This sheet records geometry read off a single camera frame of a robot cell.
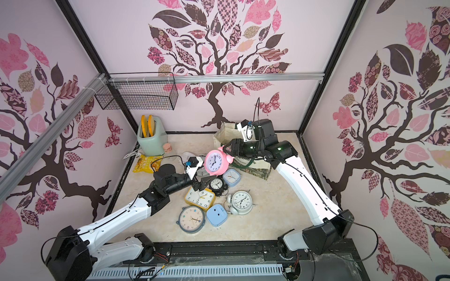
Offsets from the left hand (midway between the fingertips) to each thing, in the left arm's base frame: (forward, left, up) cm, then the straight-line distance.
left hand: (210, 171), depth 74 cm
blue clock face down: (-12, -2, -20) cm, 23 cm away
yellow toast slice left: (+31, +39, -1) cm, 50 cm away
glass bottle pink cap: (+25, +28, -13) cm, 40 cm away
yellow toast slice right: (+34, +36, -3) cm, 49 cm away
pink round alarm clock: (+1, -3, +5) cm, 6 cm away
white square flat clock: (+26, +19, -22) cm, 38 cm away
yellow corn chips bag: (+18, +39, -19) cm, 47 cm away
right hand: (+5, -8, +11) cm, 14 cm away
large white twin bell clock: (-6, -14, -20) cm, 25 cm away
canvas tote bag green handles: (+11, -24, -14) cm, 30 cm away
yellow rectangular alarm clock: (-3, +5, -21) cm, 22 cm away
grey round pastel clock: (-14, +10, -20) cm, 26 cm away
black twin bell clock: (+4, -2, -20) cm, 20 cm away
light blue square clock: (+9, -9, -20) cm, 24 cm away
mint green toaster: (+25, +36, -12) cm, 45 cm away
